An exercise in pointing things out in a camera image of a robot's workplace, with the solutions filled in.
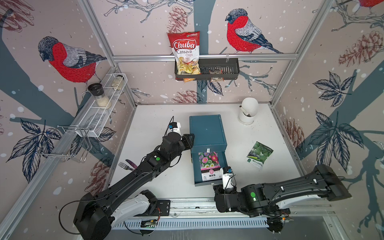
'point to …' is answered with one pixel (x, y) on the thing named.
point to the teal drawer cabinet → (209, 136)
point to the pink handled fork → (122, 165)
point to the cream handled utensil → (245, 112)
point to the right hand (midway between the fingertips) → (212, 191)
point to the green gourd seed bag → (258, 154)
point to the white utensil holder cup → (249, 110)
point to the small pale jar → (117, 82)
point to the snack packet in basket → (216, 71)
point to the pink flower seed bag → (210, 167)
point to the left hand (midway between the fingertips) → (195, 133)
